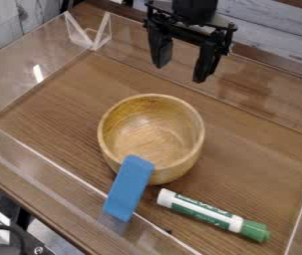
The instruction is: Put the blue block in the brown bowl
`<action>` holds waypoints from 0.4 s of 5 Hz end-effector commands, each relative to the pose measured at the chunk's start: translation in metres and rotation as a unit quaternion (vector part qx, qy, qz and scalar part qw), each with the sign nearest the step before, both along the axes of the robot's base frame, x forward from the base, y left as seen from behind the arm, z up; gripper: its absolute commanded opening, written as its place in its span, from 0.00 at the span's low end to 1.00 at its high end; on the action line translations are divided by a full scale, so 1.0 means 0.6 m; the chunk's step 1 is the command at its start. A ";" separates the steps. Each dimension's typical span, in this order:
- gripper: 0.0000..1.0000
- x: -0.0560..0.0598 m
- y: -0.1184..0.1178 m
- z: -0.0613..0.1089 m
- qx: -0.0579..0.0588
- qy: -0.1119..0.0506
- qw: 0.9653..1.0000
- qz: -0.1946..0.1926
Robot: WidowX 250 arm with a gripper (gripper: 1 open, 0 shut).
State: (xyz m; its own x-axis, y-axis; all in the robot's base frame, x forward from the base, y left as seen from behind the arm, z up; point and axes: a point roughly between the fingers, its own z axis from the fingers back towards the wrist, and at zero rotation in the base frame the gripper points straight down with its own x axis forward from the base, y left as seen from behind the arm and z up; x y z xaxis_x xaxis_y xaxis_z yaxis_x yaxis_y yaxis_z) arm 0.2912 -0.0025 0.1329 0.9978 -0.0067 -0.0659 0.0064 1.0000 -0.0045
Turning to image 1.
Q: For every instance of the blue foam block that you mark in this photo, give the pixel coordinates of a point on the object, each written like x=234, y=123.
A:
x=129, y=187

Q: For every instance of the clear acrylic tray wall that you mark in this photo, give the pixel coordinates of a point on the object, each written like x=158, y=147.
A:
x=67, y=203

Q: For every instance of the green white marker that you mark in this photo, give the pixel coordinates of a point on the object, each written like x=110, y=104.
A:
x=212, y=215

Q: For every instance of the clear acrylic corner bracket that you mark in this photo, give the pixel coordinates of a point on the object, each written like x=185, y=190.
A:
x=89, y=38

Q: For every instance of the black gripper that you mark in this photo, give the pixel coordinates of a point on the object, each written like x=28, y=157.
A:
x=192, y=21

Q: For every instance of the brown wooden bowl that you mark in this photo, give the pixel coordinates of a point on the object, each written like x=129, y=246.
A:
x=157, y=127

